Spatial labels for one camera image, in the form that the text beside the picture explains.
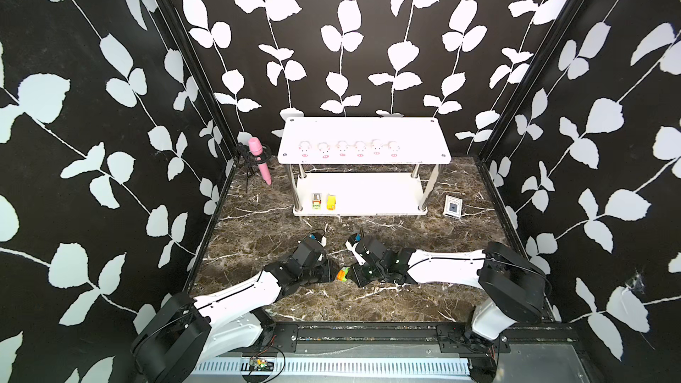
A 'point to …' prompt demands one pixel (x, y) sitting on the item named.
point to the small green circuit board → (260, 365)
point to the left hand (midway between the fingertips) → (339, 266)
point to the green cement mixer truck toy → (342, 273)
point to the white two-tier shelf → (354, 166)
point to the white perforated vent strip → (342, 366)
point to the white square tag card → (453, 207)
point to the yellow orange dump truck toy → (331, 201)
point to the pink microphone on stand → (252, 153)
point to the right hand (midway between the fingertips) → (347, 272)
